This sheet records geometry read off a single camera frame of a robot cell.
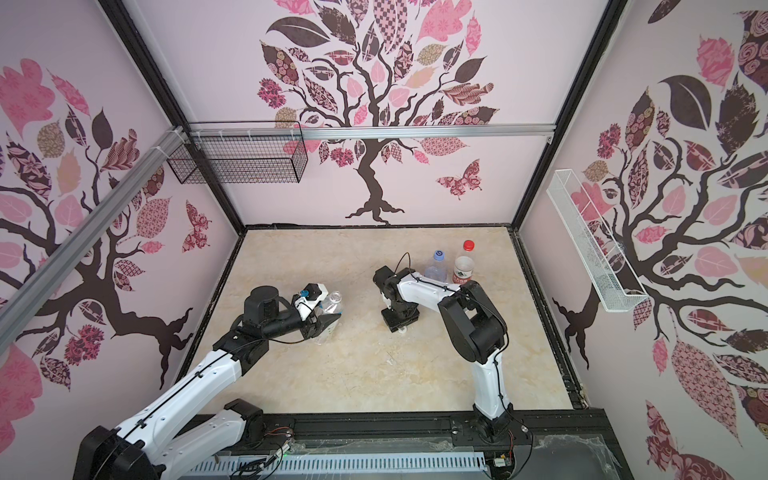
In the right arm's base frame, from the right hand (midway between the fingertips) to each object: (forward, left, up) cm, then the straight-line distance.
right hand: (401, 326), depth 92 cm
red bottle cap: (+15, -20, +22) cm, 33 cm away
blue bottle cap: (+14, -12, +18) cm, 26 cm away
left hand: (-3, +19, +17) cm, 26 cm away
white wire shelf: (+5, -53, +25) cm, 59 cm away
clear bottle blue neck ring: (+12, -12, +14) cm, 22 cm away
